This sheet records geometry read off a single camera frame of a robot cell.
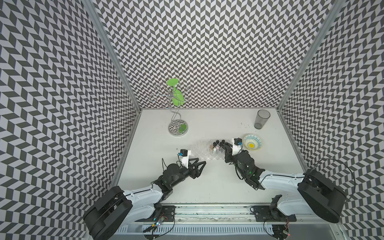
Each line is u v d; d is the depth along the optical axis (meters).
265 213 0.73
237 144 0.70
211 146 0.91
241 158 0.63
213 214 0.74
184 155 0.70
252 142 0.98
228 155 0.74
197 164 0.72
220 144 0.91
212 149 0.89
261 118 0.97
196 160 0.80
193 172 0.70
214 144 0.91
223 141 0.93
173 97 0.85
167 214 0.72
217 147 0.91
